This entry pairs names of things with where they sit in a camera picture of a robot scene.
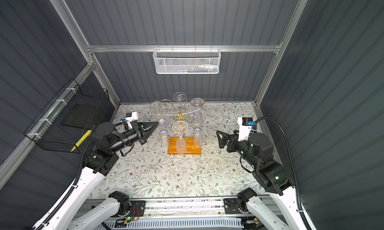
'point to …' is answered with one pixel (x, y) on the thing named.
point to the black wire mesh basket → (66, 122)
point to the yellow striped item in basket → (81, 140)
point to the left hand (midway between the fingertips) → (159, 123)
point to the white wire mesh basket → (187, 61)
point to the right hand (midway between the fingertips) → (227, 133)
